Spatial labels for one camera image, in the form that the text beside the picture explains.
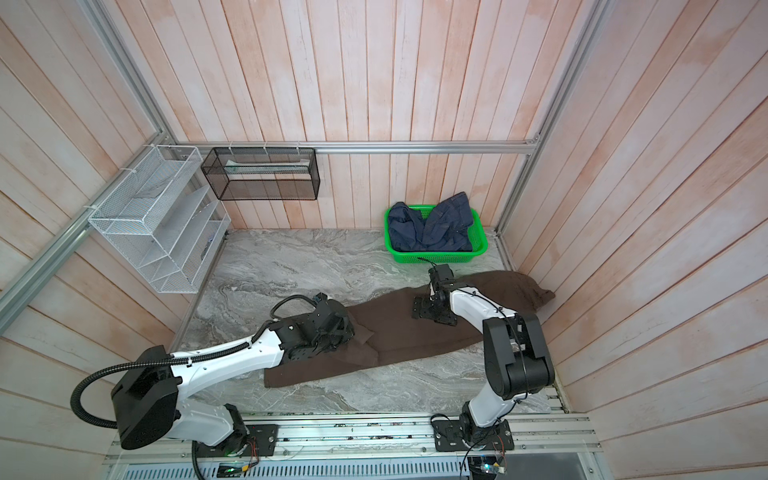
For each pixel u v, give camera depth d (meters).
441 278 0.76
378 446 0.73
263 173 1.06
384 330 0.90
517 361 0.46
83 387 0.40
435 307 0.72
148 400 0.41
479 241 1.05
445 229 1.10
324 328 0.62
